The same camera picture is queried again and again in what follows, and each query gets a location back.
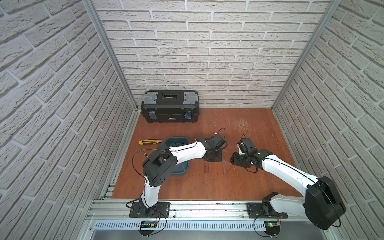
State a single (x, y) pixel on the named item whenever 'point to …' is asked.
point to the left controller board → (147, 227)
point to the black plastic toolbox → (171, 106)
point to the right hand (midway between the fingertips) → (234, 160)
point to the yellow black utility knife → (150, 142)
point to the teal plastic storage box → (183, 168)
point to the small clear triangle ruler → (226, 167)
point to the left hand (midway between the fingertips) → (222, 158)
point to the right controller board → (272, 227)
